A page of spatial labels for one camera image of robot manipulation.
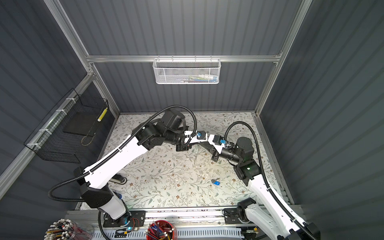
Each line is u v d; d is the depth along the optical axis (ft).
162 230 2.03
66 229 1.86
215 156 1.95
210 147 2.02
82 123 2.53
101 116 2.65
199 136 1.75
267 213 1.86
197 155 3.20
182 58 2.89
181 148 1.92
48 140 2.10
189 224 2.38
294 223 1.32
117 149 1.41
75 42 2.63
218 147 1.89
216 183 2.77
